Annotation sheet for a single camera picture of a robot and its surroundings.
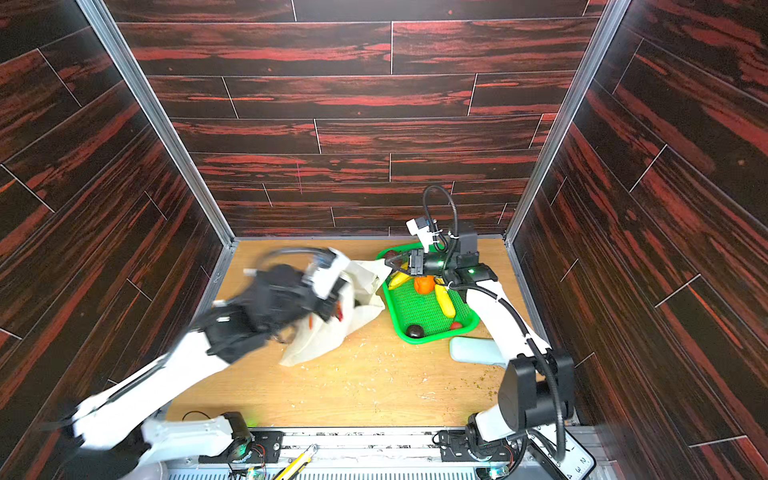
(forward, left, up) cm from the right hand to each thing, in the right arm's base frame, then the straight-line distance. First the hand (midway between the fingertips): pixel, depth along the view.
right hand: (389, 259), depth 74 cm
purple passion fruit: (+18, 0, -18) cm, 26 cm away
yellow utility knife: (-41, +21, -29) cm, 54 cm away
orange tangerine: (+11, -11, -25) cm, 29 cm away
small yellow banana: (+7, -18, -28) cm, 34 cm away
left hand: (-10, +9, +5) cm, 14 cm away
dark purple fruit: (-6, -8, -26) cm, 28 cm away
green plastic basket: (+2, -10, -31) cm, 33 cm away
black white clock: (-38, -46, -28) cm, 66 cm away
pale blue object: (-7, -28, -36) cm, 46 cm away
